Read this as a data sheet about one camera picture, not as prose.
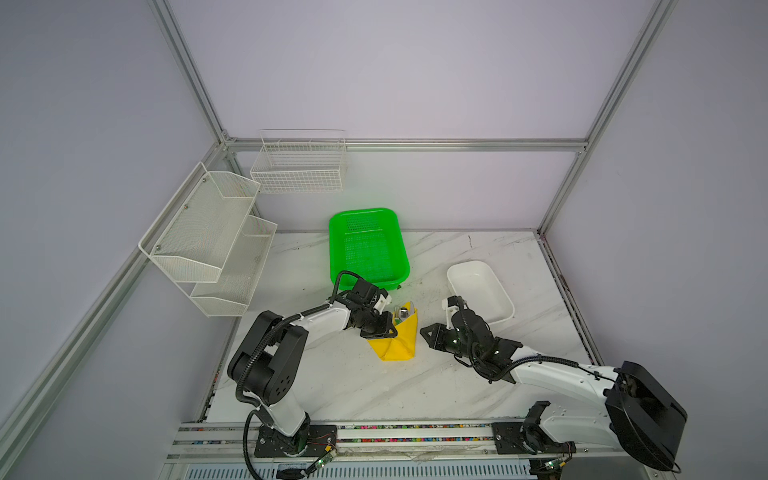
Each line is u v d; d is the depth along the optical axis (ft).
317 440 2.40
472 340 2.05
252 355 1.38
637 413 1.36
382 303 2.82
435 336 2.35
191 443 2.45
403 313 3.14
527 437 2.15
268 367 1.51
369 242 3.88
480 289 3.45
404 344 2.88
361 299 2.44
